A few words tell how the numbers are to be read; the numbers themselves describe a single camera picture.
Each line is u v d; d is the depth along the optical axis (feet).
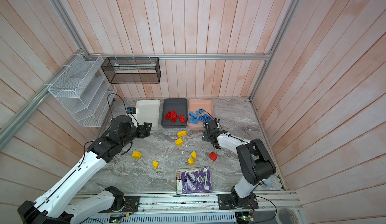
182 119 3.51
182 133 3.22
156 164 2.76
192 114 3.52
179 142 3.07
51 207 1.25
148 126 2.12
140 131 2.14
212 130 2.44
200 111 3.64
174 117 3.47
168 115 3.50
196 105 3.78
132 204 2.41
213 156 2.88
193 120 3.43
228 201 2.36
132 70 3.49
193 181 2.57
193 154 2.88
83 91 2.40
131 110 2.08
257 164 1.53
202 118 3.43
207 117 3.48
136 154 2.85
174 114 3.49
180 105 3.83
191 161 2.81
